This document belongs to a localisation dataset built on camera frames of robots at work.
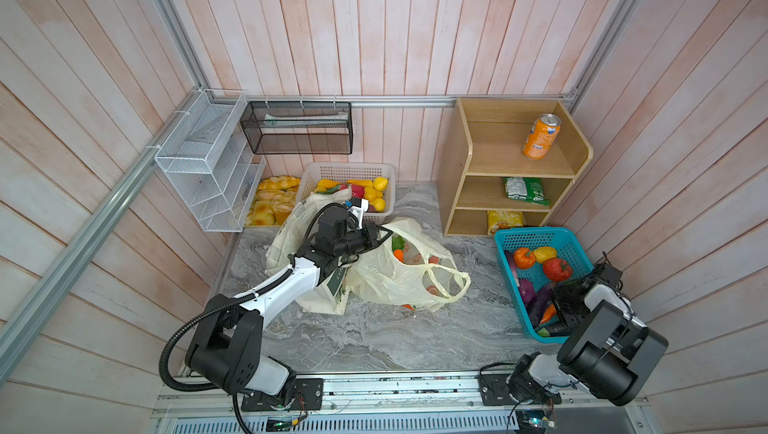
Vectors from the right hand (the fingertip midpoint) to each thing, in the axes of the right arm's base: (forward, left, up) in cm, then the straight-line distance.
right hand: (555, 299), depth 88 cm
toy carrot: (+16, +47, +2) cm, 50 cm away
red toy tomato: (+8, -1, +4) cm, 9 cm away
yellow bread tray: (+32, +92, +7) cm, 98 cm away
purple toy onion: (+1, +10, +5) cm, 11 cm away
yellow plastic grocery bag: (0, +45, +17) cm, 48 cm away
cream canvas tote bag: (-5, +66, +10) cm, 67 cm away
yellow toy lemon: (+43, +53, +5) cm, 69 cm away
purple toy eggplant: (-2, +6, +2) cm, 7 cm away
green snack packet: (+28, +6, +18) cm, 34 cm away
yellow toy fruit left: (+44, +75, +4) cm, 87 cm away
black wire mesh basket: (+50, +82, +26) cm, 99 cm away
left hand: (+8, +49, +20) cm, 54 cm away
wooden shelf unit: (+28, +17, +29) cm, 44 cm away
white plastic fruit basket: (+47, +80, +7) cm, 93 cm away
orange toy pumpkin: (+12, +7, +3) cm, 14 cm away
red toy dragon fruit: (+37, +62, +8) cm, 73 cm away
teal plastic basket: (+16, -7, +5) cm, 18 cm away
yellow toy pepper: (+15, 0, +2) cm, 15 cm away
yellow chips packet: (+28, +10, +3) cm, 30 cm away
